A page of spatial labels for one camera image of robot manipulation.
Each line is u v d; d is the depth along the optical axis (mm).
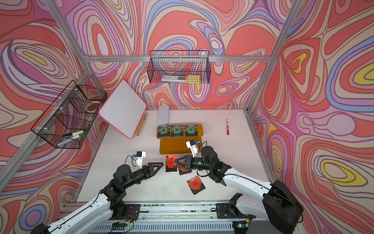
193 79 822
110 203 575
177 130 885
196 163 664
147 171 704
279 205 406
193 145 712
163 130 886
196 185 822
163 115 1155
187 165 653
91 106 876
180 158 719
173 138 865
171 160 743
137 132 1009
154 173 673
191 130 885
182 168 861
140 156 722
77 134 719
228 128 1076
